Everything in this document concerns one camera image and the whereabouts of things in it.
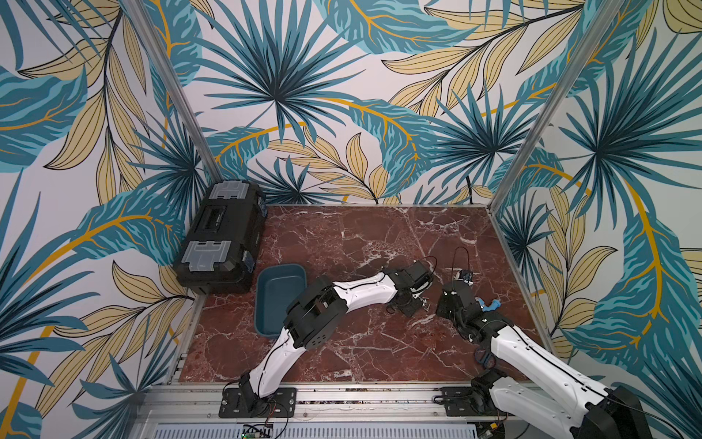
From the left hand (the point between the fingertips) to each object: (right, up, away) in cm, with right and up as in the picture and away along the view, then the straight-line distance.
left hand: (409, 308), depth 91 cm
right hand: (+11, +4, -5) cm, 13 cm away
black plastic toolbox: (-60, +19, -8) cm, 63 cm away
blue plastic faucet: (+28, +1, 0) cm, 28 cm away
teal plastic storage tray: (-45, +7, +5) cm, 46 cm away
